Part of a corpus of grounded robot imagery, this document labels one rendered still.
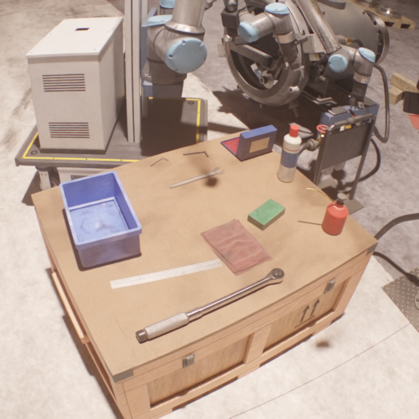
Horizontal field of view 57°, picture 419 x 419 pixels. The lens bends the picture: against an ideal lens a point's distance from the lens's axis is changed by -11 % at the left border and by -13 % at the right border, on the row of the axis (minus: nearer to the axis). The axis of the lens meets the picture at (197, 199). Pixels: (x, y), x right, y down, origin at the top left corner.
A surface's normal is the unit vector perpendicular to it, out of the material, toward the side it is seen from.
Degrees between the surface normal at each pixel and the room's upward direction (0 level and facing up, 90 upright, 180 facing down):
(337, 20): 40
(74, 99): 90
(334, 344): 0
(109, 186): 90
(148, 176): 0
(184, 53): 95
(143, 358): 0
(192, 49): 95
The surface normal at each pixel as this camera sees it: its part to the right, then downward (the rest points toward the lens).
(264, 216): 0.04, -0.77
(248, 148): 0.50, 0.65
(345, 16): 0.31, -0.33
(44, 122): -0.03, 0.64
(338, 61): -0.40, 0.62
